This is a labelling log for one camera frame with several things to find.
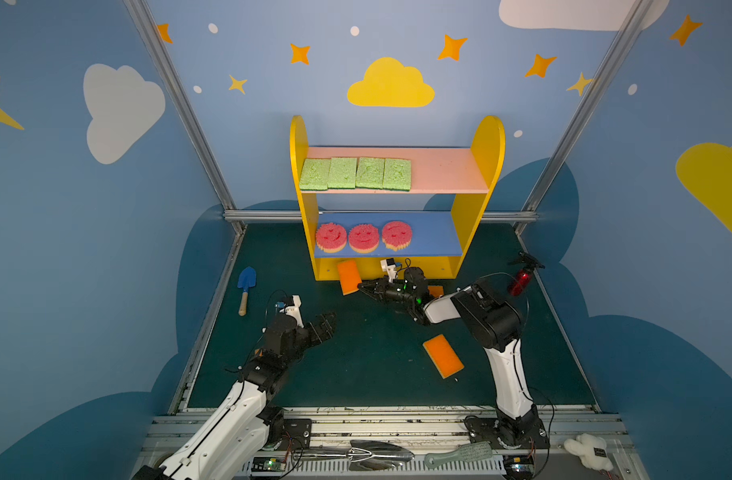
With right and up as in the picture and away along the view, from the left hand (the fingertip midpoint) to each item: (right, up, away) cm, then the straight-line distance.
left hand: (324, 317), depth 82 cm
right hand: (+9, +8, +9) cm, 15 cm away
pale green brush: (+37, -31, -11) cm, 49 cm away
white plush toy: (+66, -29, -12) cm, 73 cm away
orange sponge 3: (+35, -13, +5) cm, 37 cm away
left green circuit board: (-12, -33, -11) cm, 37 cm away
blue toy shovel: (-31, +9, +22) cm, 39 cm away
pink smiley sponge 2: (+21, +24, +14) cm, 35 cm away
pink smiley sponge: (0, +23, +13) cm, 26 cm away
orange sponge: (+6, +10, +13) cm, 18 cm away
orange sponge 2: (+33, +7, +5) cm, 34 cm away
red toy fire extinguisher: (+62, +15, +8) cm, 65 cm away
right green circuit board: (+49, -34, -11) cm, 61 cm away
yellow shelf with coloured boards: (+28, +37, +38) cm, 59 cm away
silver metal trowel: (+10, -31, -12) cm, 35 cm away
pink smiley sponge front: (+11, +23, +13) cm, 28 cm away
